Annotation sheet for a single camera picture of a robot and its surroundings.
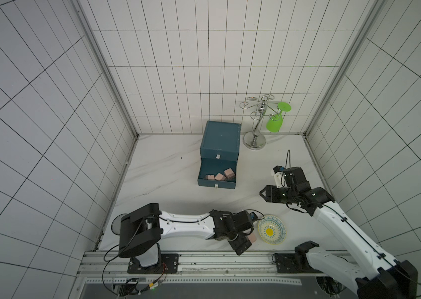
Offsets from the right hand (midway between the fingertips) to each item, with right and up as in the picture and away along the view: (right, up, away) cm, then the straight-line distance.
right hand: (258, 192), depth 79 cm
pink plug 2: (-17, +5, +11) cm, 21 cm away
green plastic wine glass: (+15, +35, +23) cm, 44 cm away
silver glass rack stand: (+7, +25, +35) cm, 44 cm away
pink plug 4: (-3, -19, -1) cm, 19 cm away
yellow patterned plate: (+6, -17, +2) cm, 18 cm away
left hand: (-11, -19, -2) cm, 22 cm away
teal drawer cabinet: (-16, +23, +9) cm, 29 cm away
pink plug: (-20, +5, +9) cm, 23 cm away
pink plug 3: (-12, +7, +11) cm, 18 cm away
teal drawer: (-17, +10, +9) cm, 22 cm away
